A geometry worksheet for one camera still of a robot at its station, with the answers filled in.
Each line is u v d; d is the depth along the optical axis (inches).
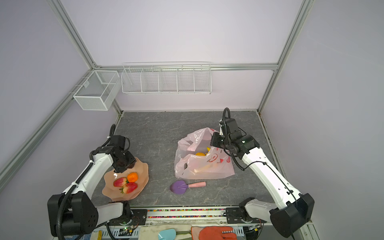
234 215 28.2
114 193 31.1
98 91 37.6
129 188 31.1
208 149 38.1
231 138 21.5
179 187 32.4
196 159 28.0
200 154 36.7
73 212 15.6
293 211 14.7
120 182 32.3
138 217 29.0
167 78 38.7
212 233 26.9
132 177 32.5
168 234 27.2
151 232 27.3
